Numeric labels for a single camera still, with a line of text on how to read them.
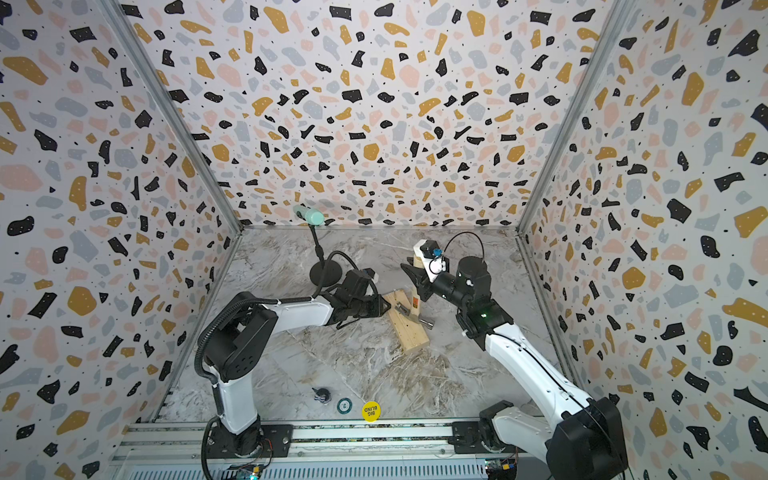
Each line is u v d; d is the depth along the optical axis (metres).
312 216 0.78
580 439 0.39
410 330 0.90
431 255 0.61
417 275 0.66
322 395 0.77
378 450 0.73
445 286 0.65
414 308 0.84
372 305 0.85
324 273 1.15
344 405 0.80
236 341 0.49
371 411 0.78
